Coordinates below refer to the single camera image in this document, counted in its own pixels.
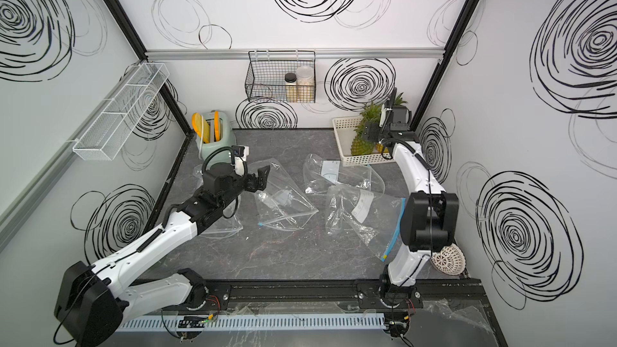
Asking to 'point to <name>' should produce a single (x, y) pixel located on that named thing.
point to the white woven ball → (450, 259)
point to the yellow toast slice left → (201, 126)
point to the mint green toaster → (227, 136)
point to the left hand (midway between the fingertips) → (257, 165)
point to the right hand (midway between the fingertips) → (380, 128)
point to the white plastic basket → (345, 129)
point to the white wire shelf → (112, 130)
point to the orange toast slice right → (217, 125)
